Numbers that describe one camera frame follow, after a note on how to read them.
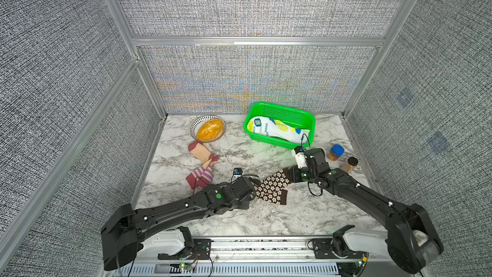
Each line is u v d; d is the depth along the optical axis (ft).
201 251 2.40
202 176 2.95
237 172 2.34
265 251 2.45
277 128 3.49
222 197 1.81
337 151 3.13
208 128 3.40
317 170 2.17
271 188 2.88
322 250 2.39
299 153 2.52
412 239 1.34
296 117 3.70
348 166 2.90
